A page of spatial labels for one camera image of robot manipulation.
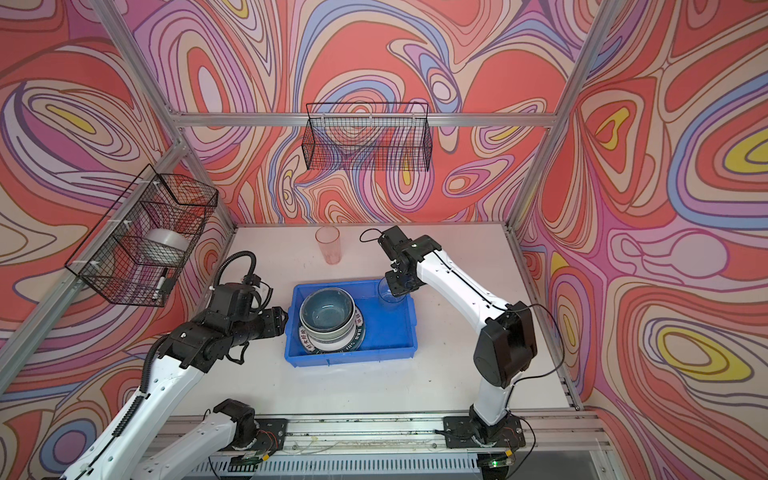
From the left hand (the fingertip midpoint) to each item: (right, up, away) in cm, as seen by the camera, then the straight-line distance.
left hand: (282, 314), depth 75 cm
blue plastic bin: (+28, -8, +18) cm, 34 cm away
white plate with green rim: (+19, -7, +12) cm, 24 cm away
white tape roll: (-26, +17, -5) cm, 32 cm away
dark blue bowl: (+9, -1, +11) cm, 15 cm away
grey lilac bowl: (+12, -10, +8) cm, 18 cm away
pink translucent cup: (+7, +21, +24) cm, 32 cm away
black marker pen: (-30, +9, -1) cm, 31 cm away
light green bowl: (+12, -7, +4) cm, 14 cm away
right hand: (+33, +5, +9) cm, 34 cm away
